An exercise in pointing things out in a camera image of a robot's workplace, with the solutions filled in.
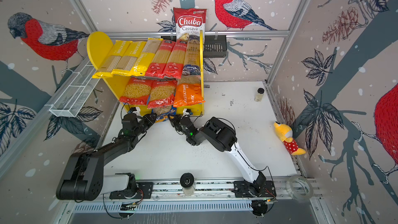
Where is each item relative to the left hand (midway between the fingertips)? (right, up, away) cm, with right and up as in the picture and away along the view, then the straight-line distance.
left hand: (158, 111), depth 89 cm
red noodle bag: (+2, +11, +2) cm, 11 cm away
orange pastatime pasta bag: (+18, +12, +1) cm, 22 cm away
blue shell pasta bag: (+2, -4, +7) cm, 8 cm away
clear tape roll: (+76, -33, -18) cm, 85 cm away
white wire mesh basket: (-36, +7, -18) cm, 41 cm away
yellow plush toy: (+72, -12, -6) cm, 73 cm away
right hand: (+3, -3, +4) cm, 6 cm away
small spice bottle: (+66, +9, +17) cm, 69 cm away
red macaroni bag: (-14, +12, +3) cm, 19 cm away
